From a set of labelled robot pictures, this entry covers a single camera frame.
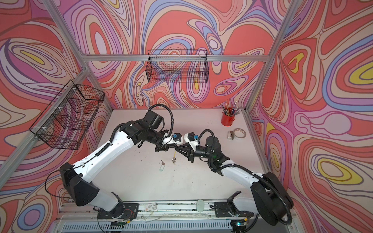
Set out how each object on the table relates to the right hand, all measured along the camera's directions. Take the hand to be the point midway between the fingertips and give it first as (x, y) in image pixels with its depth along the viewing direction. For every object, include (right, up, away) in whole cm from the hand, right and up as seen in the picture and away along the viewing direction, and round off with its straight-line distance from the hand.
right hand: (178, 151), depth 74 cm
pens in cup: (+36, +23, +30) cm, 52 cm away
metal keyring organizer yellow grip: (-2, -4, 0) cm, 5 cm away
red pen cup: (+34, +17, +33) cm, 50 cm away
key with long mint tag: (-11, -13, +14) cm, 22 cm away
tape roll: (+41, +4, +27) cm, 50 cm away
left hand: (0, +4, -2) cm, 5 cm away
